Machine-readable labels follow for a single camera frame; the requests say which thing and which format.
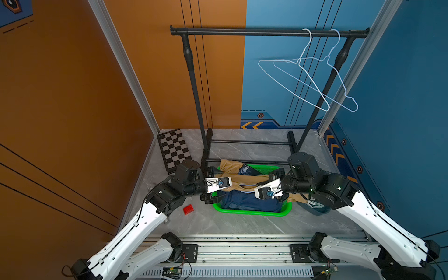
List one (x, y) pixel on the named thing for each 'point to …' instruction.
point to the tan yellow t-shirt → (242, 182)
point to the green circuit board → (175, 270)
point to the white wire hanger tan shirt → (248, 185)
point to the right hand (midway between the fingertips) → (260, 178)
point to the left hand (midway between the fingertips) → (222, 177)
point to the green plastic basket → (286, 207)
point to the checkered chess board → (174, 149)
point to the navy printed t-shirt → (244, 200)
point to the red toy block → (188, 209)
